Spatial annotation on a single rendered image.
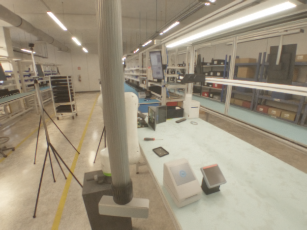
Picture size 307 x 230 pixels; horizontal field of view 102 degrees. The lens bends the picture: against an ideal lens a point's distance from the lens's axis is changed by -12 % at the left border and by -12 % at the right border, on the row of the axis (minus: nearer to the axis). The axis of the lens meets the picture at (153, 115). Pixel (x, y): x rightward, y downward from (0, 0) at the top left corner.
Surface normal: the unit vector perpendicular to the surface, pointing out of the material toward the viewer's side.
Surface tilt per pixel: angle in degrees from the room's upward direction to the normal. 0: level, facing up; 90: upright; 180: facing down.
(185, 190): 41
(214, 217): 0
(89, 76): 90
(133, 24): 90
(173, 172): 30
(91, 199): 90
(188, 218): 0
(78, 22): 90
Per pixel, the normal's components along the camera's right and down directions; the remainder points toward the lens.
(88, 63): 0.31, 0.28
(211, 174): 0.15, -0.66
